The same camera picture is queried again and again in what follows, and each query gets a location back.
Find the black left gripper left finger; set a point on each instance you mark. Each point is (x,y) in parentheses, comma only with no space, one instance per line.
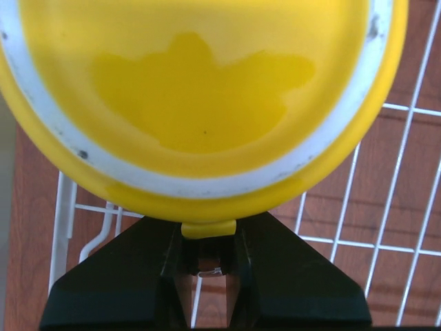
(137,281)

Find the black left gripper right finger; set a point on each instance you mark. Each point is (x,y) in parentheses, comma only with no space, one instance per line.
(278,280)

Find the yellow cup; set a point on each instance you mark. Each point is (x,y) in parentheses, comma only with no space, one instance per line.
(200,112)

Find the white wire dish rack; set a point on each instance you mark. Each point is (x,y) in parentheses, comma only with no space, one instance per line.
(377,216)

